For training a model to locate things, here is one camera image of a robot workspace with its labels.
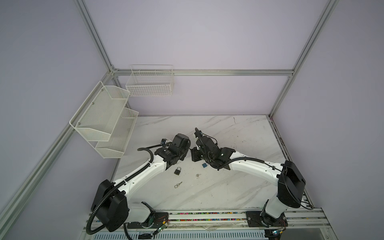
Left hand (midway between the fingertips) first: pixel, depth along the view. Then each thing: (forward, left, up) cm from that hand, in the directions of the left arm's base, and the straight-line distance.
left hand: (189, 145), depth 82 cm
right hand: (-4, +1, 0) cm, 4 cm away
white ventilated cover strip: (-40, -12, -18) cm, 45 cm away
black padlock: (-8, +8, -17) cm, 21 cm away
